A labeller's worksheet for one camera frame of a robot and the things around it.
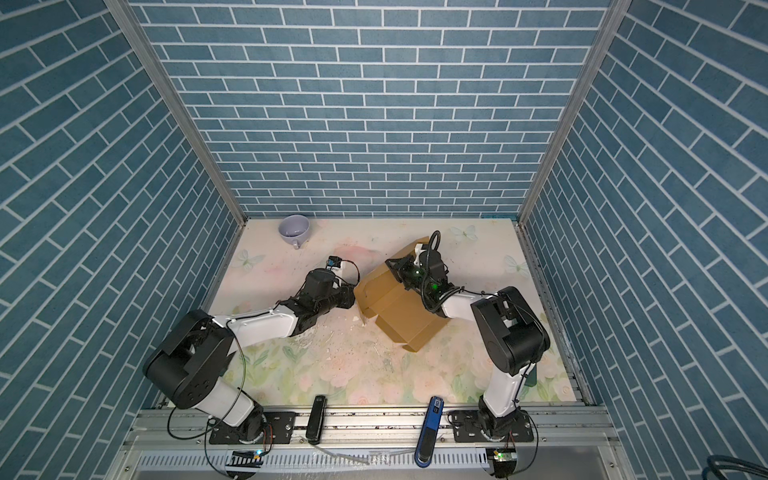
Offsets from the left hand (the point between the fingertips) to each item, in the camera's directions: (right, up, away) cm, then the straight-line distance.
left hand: (355, 286), depth 92 cm
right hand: (+8, +9, -2) cm, 12 cm away
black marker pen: (-8, -31, -17) cm, 37 cm away
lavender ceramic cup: (-27, +19, +23) cm, 40 cm away
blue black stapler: (+21, -33, -19) cm, 44 cm away
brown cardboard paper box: (+14, -9, +6) cm, 17 cm away
